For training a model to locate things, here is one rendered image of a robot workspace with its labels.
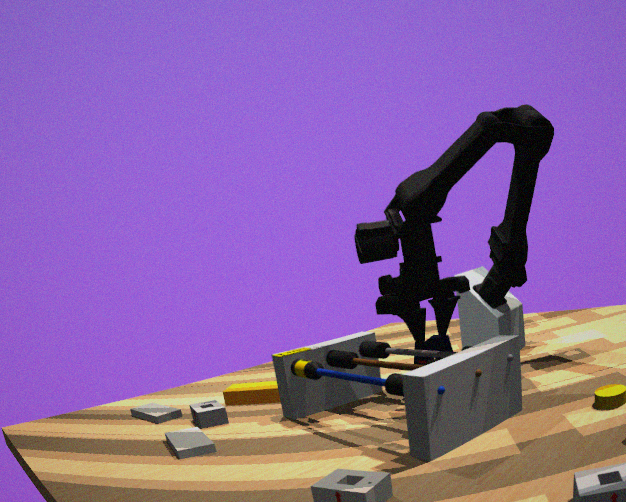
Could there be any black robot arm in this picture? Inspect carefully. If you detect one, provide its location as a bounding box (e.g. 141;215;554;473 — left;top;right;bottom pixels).
354;104;554;309

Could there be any orange rectangular block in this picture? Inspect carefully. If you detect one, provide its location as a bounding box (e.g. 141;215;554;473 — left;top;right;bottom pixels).
223;381;281;406

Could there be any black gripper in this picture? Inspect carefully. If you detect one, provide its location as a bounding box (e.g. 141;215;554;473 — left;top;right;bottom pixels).
375;251;470;348

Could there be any short yellow cylinder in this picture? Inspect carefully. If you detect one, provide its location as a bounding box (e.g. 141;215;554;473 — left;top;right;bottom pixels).
594;384;626;410

